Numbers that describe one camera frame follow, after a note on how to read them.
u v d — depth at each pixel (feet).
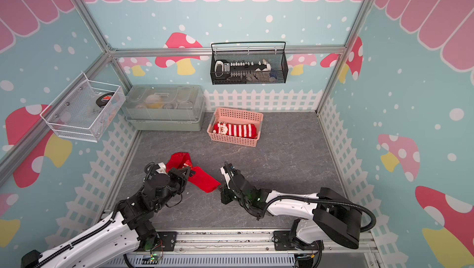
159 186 1.82
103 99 2.54
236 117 3.81
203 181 2.60
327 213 1.38
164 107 3.36
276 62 3.11
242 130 3.47
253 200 2.02
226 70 2.87
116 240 1.95
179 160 3.18
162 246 2.38
